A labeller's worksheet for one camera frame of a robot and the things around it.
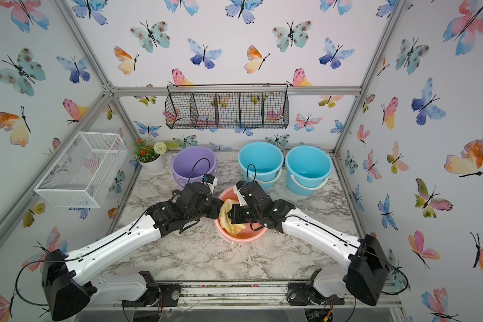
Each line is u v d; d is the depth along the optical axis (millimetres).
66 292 371
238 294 756
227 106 981
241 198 601
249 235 830
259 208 572
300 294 725
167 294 744
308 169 914
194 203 564
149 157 1027
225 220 716
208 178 666
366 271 396
